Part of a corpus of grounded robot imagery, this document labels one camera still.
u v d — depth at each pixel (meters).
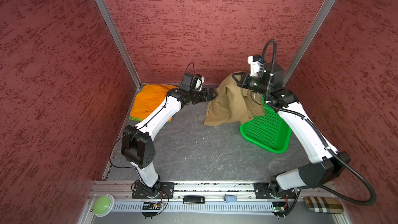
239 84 0.62
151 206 0.72
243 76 0.60
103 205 0.68
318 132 0.43
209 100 0.73
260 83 0.58
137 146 0.45
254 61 0.62
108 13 0.82
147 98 1.02
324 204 0.68
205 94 0.72
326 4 0.78
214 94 0.77
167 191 0.74
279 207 0.71
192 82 0.64
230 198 0.72
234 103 0.71
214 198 0.74
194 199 0.70
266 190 0.74
